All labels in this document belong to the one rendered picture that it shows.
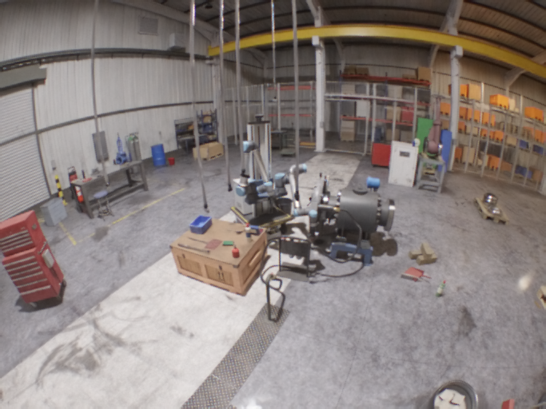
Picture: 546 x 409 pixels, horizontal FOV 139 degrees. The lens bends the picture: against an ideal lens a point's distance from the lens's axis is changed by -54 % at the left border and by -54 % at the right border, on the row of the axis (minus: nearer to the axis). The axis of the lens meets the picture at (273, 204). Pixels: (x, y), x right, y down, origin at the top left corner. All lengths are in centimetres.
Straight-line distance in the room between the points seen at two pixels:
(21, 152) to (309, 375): 915
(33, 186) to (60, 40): 516
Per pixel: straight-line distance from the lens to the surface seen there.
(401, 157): 660
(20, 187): 905
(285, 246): 268
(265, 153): 333
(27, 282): 367
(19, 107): 915
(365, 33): 1039
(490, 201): 677
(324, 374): 213
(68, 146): 922
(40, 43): 985
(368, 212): 295
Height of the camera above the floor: 194
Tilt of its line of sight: 24 degrees down
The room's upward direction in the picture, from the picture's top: 2 degrees counter-clockwise
